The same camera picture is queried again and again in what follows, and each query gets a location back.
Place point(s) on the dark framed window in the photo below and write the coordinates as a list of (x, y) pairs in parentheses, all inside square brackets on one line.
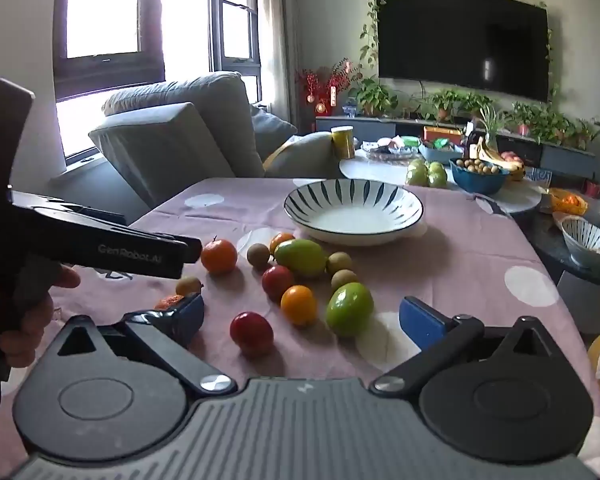
[(105, 10)]

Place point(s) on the red decorative plant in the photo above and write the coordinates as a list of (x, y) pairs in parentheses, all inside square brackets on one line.
[(325, 82)]

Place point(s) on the grey sofa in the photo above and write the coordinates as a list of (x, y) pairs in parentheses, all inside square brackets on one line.
[(180, 130)]

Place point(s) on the pink dotted tablecloth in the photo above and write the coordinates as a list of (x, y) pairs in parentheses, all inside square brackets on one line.
[(455, 270)]

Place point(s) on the red pot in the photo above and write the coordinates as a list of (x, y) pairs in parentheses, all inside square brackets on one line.
[(593, 189)]

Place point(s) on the large leafy potted plant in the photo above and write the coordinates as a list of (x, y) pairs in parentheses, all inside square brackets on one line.
[(372, 95)]

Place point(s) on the blue bowl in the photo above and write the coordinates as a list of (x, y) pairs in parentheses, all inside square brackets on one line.
[(480, 184)]

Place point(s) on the orange tangerine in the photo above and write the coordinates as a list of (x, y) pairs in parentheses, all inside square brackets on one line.
[(169, 302), (280, 240), (299, 304), (219, 256)]

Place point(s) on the striped white ceramic bowl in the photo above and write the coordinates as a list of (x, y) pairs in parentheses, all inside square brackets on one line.
[(352, 222)]

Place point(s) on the orange basket of tangerines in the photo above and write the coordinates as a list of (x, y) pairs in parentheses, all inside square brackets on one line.
[(569, 202)]

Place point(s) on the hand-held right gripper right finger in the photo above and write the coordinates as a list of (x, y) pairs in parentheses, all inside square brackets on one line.
[(420, 325)]

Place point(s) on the orange box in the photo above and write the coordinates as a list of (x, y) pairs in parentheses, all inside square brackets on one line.
[(442, 135)]

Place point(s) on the white round coffee table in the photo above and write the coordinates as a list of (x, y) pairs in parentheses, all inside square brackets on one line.
[(380, 170)]

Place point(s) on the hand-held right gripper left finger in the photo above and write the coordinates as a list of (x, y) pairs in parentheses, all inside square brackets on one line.
[(192, 315)]

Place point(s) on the brown kiwi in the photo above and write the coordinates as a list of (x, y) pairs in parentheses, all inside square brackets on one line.
[(344, 279), (188, 286), (339, 262), (258, 254)]

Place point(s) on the glass plate with snacks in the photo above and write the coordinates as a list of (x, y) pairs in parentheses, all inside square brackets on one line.
[(390, 150)]

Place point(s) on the yellow can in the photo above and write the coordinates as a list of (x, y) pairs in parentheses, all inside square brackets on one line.
[(343, 142)]

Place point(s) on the dark round table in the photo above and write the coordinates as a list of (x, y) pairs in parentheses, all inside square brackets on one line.
[(545, 232)]

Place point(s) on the grassy plant in vase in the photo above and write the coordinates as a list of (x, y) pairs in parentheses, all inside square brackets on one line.
[(491, 122)]

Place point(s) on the grey television cabinet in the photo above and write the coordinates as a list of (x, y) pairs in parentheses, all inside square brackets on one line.
[(565, 152)]

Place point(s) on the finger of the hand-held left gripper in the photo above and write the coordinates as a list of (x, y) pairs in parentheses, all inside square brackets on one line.
[(192, 251)]

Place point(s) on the green hanging vine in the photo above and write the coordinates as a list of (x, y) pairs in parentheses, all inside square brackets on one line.
[(372, 20)]

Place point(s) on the light curtain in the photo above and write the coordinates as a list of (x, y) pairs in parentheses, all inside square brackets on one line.
[(278, 40)]

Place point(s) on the pile of small brown fruit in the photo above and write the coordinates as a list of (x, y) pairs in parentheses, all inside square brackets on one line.
[(477, 166)]

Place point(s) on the black wall television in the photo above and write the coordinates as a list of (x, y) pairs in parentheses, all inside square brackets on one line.
[(460, 40)]

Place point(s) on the red apple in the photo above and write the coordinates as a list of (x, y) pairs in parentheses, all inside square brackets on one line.
[(277, 281)]

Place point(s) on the small striped bowl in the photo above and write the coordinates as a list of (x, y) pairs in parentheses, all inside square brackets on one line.
[(587, 242)]

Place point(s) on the light blue snack tray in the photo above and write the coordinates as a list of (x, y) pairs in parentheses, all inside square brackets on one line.
[(440, 155)]

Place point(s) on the grey-blue throw pillow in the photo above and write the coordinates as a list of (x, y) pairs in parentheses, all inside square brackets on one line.
[(272, 132)]

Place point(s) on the bag of green apples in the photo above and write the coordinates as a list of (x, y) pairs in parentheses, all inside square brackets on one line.
[(425, 174)]

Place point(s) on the person's left hand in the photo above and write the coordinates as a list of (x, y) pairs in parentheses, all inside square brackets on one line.
[(30, 325)]

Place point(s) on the bunch of bananas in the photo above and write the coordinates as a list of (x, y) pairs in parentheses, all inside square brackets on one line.
[(490, 152)]

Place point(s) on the small green potted plant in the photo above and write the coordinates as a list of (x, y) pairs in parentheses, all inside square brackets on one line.
[(557, 127), (524, 117), (475, 102), (587, 132), (445, 102)]

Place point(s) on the blue white porcelain vase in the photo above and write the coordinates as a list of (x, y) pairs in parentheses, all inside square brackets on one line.
[(352, 109)]

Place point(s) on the red apples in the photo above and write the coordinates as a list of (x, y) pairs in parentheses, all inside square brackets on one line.
[(251, 334)]

